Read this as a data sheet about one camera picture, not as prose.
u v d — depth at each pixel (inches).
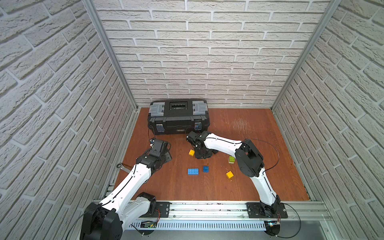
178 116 36.5
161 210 28.8
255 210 28.7
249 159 21.4
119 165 34.4
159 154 24.4
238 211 29.8
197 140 27.3
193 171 33.6
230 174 33.4
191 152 36.2
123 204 17.1
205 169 33.8
